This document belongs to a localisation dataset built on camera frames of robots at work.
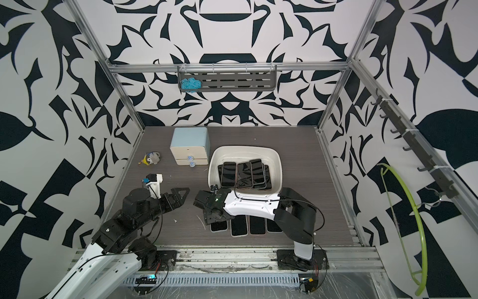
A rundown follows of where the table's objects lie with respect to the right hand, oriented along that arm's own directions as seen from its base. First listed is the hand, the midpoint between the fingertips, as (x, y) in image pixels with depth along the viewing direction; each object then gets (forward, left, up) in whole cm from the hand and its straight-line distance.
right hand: (211, 215), depth 82 cm
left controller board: (-22, +23, -6) cm, 32 cm away
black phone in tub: (+22, -6, -4) cm, 23 cm away
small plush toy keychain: (+29, +34, +2) cm, 45 cm away
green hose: (-26, -63, +17) cm, 70 cm away
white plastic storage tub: (+30, -29, -2) cm, 42 cm away
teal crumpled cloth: (+52, +11, +30) cm, 61 cm away
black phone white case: (-3, -20, -4) cm, 21 cm away
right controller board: (-24, -38, -5) cm, 46 cm away
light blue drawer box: (+29, +11, +12) cm, 34 cm away
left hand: (+5, +11, +16) cm, 20 cm away
